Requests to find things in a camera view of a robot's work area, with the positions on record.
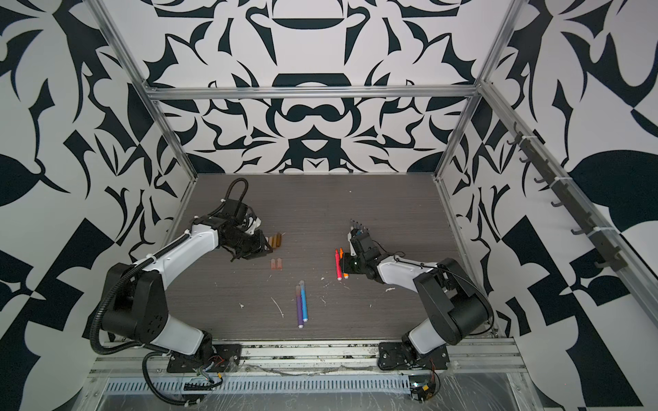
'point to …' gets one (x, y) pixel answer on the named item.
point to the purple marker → (299, 306)
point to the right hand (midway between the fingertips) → (341, 258)
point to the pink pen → (363, 227)
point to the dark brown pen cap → (278, 240)
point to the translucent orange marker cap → (279, 264)
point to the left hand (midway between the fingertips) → (268, 246)
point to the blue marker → (304, 301)
